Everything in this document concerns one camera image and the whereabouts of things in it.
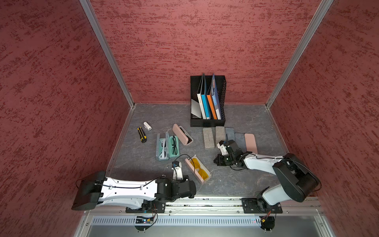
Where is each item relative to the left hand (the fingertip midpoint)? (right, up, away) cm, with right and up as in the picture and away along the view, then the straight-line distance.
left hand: (187, 182), depth 77 cm
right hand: (+16, +6, +12) cm, 21 cm away
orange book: (+13, +47, +9) cm, 50 cm away
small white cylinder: (-30, +29, +26) cm, 49 cm away
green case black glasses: (-10, +13, +17) cm, 24 cm away
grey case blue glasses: (+35, +20, +20) cm, 45 cm away
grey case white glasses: (-17, +16, +16) cm, 28 cm away
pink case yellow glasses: (+8, +3, +7) cm, 11 cm away
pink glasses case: (+42, +17, +18) cm, 48 cm away
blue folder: (+17, +47, +10) cm, 51 cm away
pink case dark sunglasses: (-4, +24, +17) cm, 29 cm away
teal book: (+11, +45, +12) cm, 48 cm away
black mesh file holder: (+24, +57, +30) cm, 69 cm away
